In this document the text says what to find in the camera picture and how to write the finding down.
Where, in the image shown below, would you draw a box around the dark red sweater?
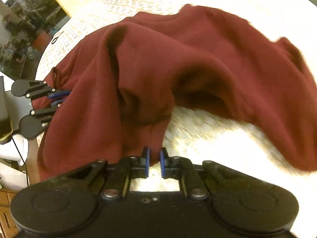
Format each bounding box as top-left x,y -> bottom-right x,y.
37,5 -> 316,180

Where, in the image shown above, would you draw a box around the gold floral lace tablecloth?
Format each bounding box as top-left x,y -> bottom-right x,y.
36,0 -> 316,237

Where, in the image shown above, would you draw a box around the black cable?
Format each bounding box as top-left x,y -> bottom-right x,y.
11,136 -> 31,187

